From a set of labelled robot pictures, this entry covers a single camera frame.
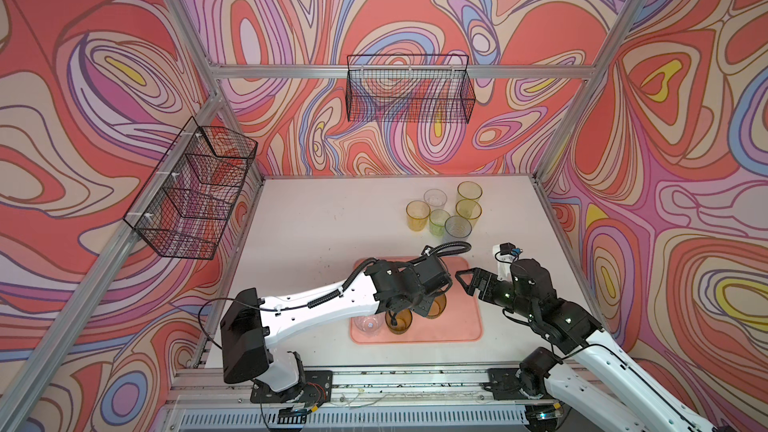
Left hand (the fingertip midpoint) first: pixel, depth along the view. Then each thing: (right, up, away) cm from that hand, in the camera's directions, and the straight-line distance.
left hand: (429, 299), depth 73 cm
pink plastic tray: (+11, -11, +11) cm, 19 cm away
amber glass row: (0, +21, +29) cm, 36 cm away
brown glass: (-7, -10, +10) cm, 16 cm away
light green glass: (+7, +18, +26) cm, 32 cm away
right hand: (+10, +2, +2) cm, 11 cm away
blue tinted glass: (+12, +16, +22) cm, 30 cm away
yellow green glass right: (+17, +22, +25) cm, 38 cm away
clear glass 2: (+8, +26, +35) cm, 44 cm away
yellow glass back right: (+18, +28, +26) cm, 42 cm away
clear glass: (-15, -10, +9) cm, 21 cm away
